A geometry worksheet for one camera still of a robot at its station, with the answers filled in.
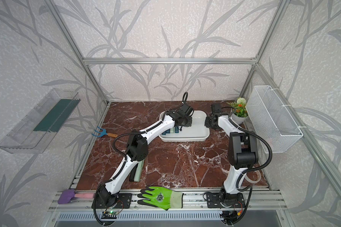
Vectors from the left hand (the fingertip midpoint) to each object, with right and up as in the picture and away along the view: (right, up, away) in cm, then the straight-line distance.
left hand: (189, 122), depth 97 cm
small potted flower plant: (+35, +5, -1) cm, 35 cm away
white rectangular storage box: (+5, -7, +2) cm, 9 cm away
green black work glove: (-17, -39, -24) cm, 48 cm away
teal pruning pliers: (-9, -5, +2) cm, 11 cm away
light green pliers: (-31, -27, -16) cm, 44 cm away
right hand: (+13, -1, +1) cm, 13 cm away
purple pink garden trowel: (-69, -39, -20) cm, 82 cm away
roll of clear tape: (+34, -32, -19) cm, 50 cm away
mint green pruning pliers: (-12, -6, +1) cm, 13 cm away
